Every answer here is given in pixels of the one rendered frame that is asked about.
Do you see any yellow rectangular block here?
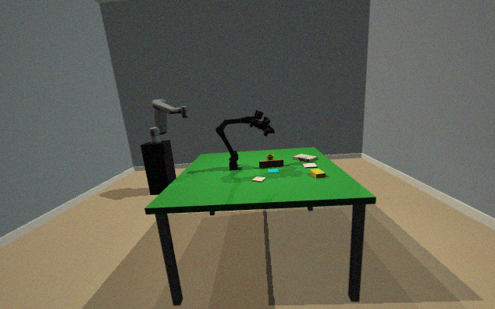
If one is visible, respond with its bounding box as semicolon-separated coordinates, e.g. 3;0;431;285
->
310;169;326;178

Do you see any beige flat rectangular block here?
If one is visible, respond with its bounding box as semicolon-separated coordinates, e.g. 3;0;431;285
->
293;154;318;162

